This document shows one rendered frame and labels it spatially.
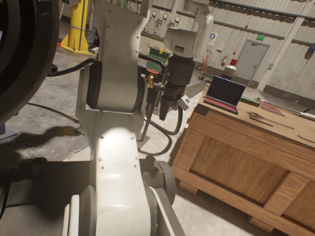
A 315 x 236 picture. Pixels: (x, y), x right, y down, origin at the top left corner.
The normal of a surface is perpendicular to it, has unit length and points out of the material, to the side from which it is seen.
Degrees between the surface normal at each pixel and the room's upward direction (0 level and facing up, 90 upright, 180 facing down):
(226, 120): 90
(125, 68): 47
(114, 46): 61
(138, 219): 38
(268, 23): 90
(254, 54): 90
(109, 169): 25
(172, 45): 100
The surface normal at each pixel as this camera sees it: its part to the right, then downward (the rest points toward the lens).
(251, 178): -0.31, 0.27
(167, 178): 0.41, -0.53
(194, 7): -0.50, 0.36
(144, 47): -0.55, 0.15
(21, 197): 0.47, -0.30
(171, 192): 0.44, -0.04
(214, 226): 0.29, -0.88
